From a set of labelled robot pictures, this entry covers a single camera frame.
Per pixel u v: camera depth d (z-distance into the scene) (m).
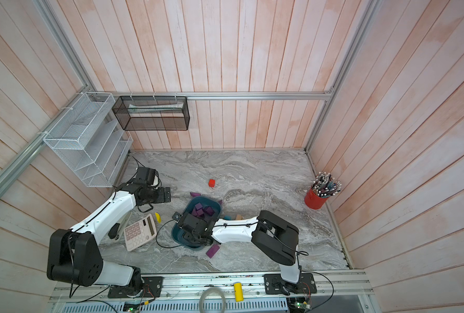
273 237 0.51
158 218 0.90
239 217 0.91
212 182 1.04
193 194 0.99
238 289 0.71
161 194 0.79
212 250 0.82
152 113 1.06
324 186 0.86
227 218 0.90
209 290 0.70
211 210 0.93
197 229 0.64
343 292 0.73
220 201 0.95
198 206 0.93
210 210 0.92
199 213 0.92
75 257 0.42
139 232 0.86
